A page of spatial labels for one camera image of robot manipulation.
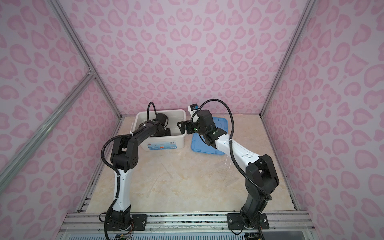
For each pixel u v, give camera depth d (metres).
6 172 0.50
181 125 0.73
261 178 0.45
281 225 0.72
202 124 0.67
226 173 0.89
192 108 0.72
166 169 0.92
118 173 0.60
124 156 0.60
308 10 0.70
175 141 0.93
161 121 0.86
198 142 1.03
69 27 0.75
